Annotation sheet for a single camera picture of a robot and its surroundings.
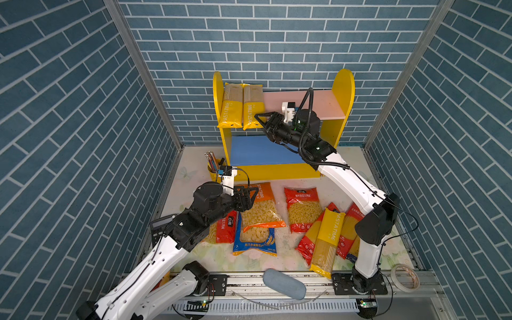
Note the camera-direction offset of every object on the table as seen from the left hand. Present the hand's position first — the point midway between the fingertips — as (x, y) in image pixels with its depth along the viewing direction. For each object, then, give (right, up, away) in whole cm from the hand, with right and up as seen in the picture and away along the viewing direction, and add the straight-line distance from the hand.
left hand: (253, 189), depth 67 cm
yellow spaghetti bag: (+28, -27, +10) cm, 40 cm away
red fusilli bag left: (-14, -20, +16) cm, 29 cm away
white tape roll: (+54, -36, +6) cm, 65 cm away
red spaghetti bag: (+21, -25, +13) cm, 35 cm away
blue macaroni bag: (+3, -23, +15) cm, 27 cm away
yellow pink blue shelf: (0, +13, +27) cm, 30 cm away
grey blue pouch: (+12, -35, +5) cm, 38 cm away
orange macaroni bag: (+3, -13, +17) cm, 22 cm away
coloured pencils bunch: (-21, +9, +27) cm, 35 cm away
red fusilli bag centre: (+22, -12, +24) cm, 34 cm away
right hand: (0, +25, 0) cm, 25 cm away
